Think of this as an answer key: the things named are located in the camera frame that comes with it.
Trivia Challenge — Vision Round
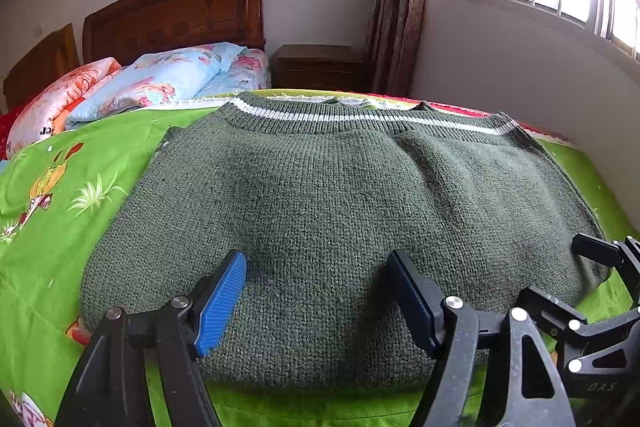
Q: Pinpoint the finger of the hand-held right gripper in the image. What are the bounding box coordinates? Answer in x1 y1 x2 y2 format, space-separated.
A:
571 234 640 308
517 286 587 344

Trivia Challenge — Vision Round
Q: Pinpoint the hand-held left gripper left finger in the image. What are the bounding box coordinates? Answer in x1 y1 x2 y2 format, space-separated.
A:
54 249 249 427

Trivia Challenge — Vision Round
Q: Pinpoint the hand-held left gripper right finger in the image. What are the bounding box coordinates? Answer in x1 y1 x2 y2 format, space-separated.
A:
386 249 577 427

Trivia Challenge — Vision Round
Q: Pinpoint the green knit sweater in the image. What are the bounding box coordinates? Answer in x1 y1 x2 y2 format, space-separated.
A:
80 91 611 390

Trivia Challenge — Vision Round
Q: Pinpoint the green cartoon printed blanket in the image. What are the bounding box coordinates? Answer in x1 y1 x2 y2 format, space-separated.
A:
0 89 640 427

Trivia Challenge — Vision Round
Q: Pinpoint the pink floral pillow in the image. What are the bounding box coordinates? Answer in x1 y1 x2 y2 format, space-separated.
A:
192 48 272 100

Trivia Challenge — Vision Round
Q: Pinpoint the light blue floral pillow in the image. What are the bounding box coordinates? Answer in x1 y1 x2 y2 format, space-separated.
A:
65 42 248 130

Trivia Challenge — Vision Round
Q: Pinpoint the wooden nightstand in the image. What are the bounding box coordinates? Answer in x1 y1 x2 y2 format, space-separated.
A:
272 44 365 92

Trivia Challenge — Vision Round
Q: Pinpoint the pink floral folded quilt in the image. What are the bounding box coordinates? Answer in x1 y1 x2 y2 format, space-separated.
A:
6 57 123 160

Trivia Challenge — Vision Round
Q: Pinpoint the red patterned blanket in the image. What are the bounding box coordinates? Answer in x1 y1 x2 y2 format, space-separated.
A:
0 107 26 160

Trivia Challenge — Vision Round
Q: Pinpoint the large carved wooden headboard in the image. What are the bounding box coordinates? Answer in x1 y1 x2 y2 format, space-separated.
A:
81 0 267 66

